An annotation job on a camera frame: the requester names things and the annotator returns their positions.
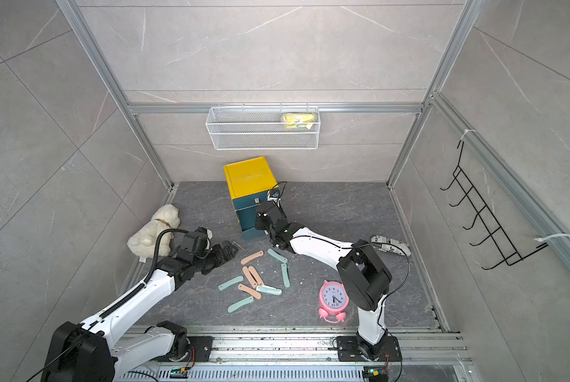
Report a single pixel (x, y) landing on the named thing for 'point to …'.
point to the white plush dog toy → (144, 243)
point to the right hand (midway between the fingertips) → (263, 212)
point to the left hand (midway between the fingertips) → (231, 250)
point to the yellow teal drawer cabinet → (249, 182)
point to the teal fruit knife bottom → (240, 304)
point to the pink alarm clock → (333, 299)
